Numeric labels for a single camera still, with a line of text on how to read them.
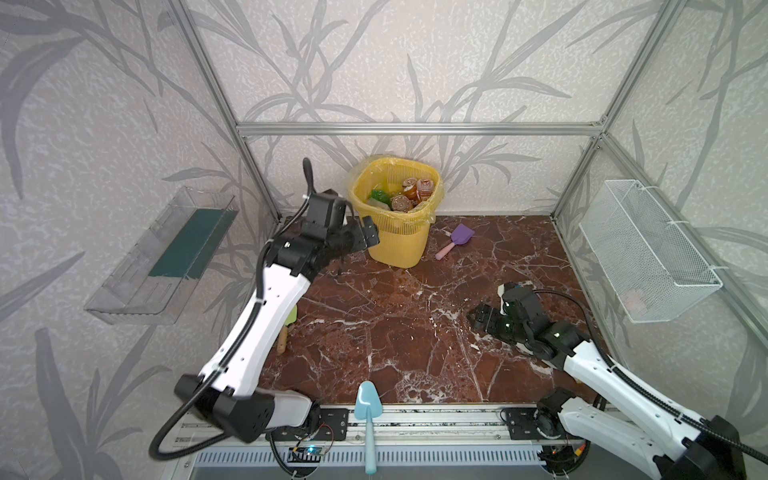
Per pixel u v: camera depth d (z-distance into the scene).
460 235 1.15
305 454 0.72
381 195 0.99
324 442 0.71
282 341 0.86
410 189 0.96
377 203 0.96
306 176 0.56
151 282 0.63
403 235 0.88
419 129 0.94
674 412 0.42
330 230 0.51
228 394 0.37
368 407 0.77
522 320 0.61
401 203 0.88
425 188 0.92
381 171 0.99
